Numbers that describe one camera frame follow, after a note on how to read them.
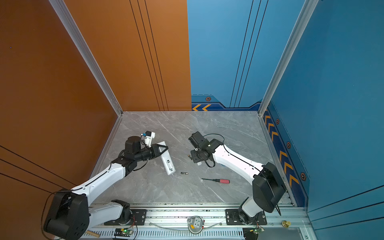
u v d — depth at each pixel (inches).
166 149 31.6
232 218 28.5
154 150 28.5
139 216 29.0
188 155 37.5
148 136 30.3
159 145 30.5
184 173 34.3
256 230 27.4
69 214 15.9
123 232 28.0
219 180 33.1
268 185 16.2
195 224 25.7
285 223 27.7
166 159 31.1
